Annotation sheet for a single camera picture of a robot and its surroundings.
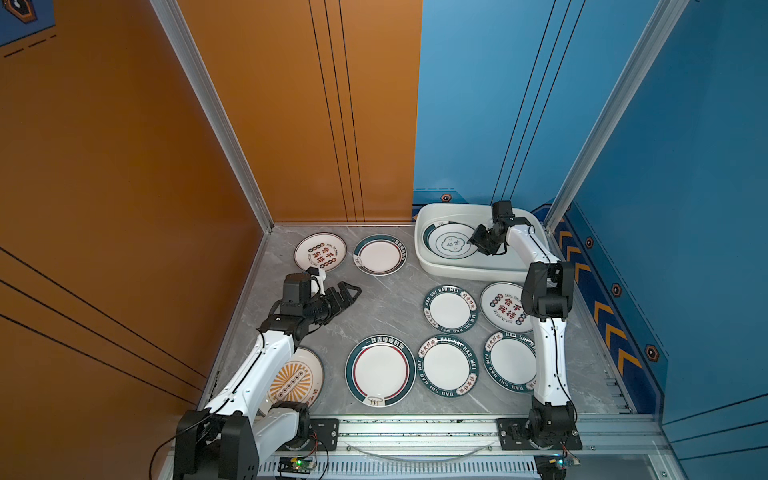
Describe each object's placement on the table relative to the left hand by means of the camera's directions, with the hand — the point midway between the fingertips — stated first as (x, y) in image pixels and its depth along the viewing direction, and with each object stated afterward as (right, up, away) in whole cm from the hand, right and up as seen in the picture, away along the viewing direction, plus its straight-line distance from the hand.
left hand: (352, 294), depth 82 cm
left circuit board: (-12, -39, -12) cm, 43 cm away
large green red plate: (+8, -22, +1) cm, 23 cm away
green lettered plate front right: (+45, -20, +2) cm, 49 cm away
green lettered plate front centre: (+27, -21, +1) cm, 34 cm away
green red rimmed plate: (+24, +18, +32) cm, 44 cm away
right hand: (+39, +15, +26) cm, 49 cm away
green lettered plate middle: (+30, -6, +12) cm, 33 cm away
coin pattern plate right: (+47, -5, +14) cm, 49 cm away
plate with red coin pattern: (-16, +12, +30) cm, 36 cm away
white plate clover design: (+33, +16, +30) cm, 47 cm away
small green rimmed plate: (+6, +11, +27) cm, 30 cm away
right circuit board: (+51, -37, -13) cm, 65 cm away
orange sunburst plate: (-15, -24, 0) cm, 28 cm away
